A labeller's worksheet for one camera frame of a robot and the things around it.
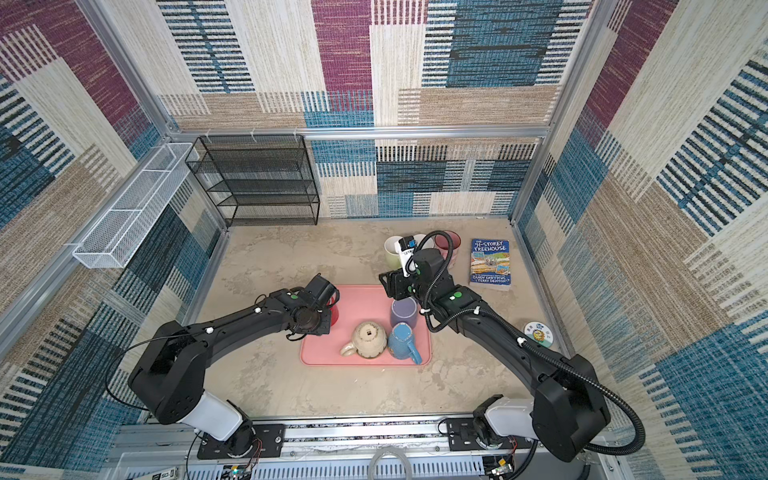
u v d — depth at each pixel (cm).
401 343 79
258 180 110
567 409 40
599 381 38
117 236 71
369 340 81
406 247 70
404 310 87
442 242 98
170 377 44
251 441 71
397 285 70
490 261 105
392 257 100
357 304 97
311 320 68
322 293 72
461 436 73
